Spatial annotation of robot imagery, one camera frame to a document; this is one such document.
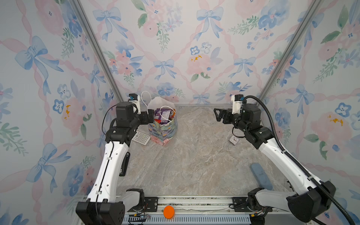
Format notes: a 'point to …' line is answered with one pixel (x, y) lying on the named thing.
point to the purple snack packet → (165, 115)
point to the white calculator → (141, 138)
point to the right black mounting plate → (240, 204)
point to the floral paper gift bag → (162, 134)
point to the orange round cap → (169, 212)
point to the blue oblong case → (262, 178)
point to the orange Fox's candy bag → (173, 114)
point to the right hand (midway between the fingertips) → (221, 108)
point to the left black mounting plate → (153, 204)
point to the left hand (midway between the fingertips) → (145, 109)
